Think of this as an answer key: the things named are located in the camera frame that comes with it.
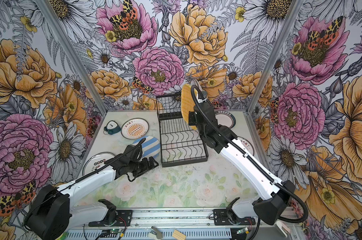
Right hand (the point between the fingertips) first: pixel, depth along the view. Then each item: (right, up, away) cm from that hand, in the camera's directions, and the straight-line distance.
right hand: (195, 113), depth 71 cm
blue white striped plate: (-28, -21, +28) cm, 45 cm away
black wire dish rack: (-8, -18, +29) cm, 35 cm away
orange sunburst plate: (-42, -8, +40) cm, 58 cm away
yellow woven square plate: (-4, +5, +7) cm, 10 cm away
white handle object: (+41, -54, -1) cm, 67 cm away
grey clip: (-19, -55, -2) cm, 58 cm away
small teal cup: (-57, -8, +35) cm, 67 cm away
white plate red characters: (-60, -28, +23) cm, 70 cm away
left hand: (-24, -32, +13) cm, 42 cm away
